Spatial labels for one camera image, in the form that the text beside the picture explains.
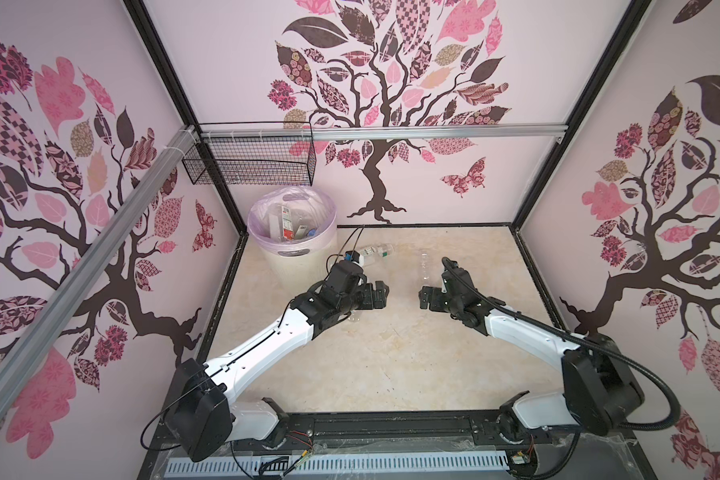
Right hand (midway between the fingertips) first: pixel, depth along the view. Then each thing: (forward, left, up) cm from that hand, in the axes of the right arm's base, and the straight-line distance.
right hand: (432, 290), depth 90 cm
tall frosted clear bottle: (+18, +49, +13) cm, 53 cm away
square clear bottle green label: (+21, +17, -6) cm, 27 cm away
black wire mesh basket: (+38, +57, +25) cm, 73 cm away
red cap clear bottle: (+14, +44, +12) cm, 48 cm away
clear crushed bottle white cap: (+17, -1, -8) cm, 19 cm away
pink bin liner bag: (+19, +43, +13) cm, 49 cm away
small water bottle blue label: (-16, +23, +15) cm, 32 cm away
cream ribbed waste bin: (+4, +42, +6) cm, 42 cm away
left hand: (-6, +18, +9) cm, 21 cm away
